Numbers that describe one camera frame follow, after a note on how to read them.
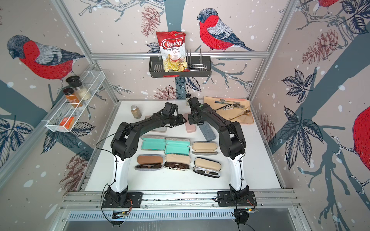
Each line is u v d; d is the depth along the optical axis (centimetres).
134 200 73
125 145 55
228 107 114
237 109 114
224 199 73
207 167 83
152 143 93
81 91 75
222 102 119
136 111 104
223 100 120
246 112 110
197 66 95
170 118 83
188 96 113
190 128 101
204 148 93
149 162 86
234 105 117
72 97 71
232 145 54
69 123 67
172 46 82
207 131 98
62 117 70
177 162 84
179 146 92
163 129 100
